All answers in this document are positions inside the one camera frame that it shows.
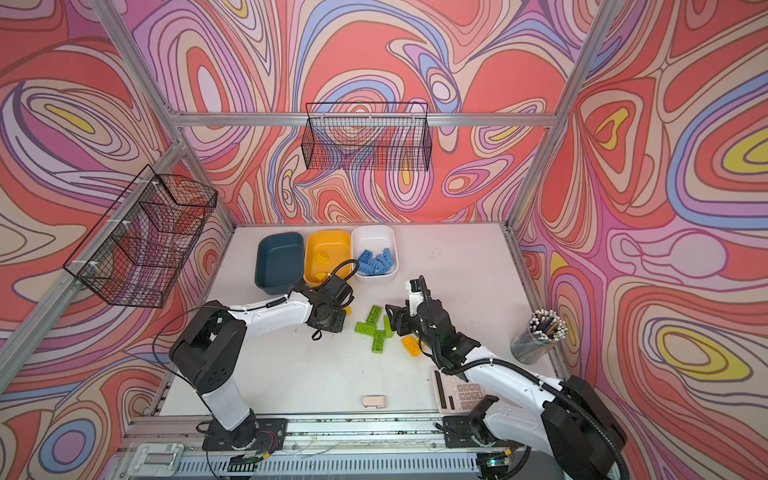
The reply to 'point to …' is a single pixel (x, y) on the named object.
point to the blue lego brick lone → (369, 269)
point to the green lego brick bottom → (378, 342)
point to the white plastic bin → (374, 247)
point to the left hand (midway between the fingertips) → (340, 321)
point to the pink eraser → (374, 401)
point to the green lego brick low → (365, 328)
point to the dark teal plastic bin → (279, 262)
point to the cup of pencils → (537, 340)
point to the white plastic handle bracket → (156, 460)
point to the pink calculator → (454, 394)
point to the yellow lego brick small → (322, 257)
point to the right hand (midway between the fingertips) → (398, 310)
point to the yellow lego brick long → (412, 345)
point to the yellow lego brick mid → (320, 275)
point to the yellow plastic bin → (338, 244)
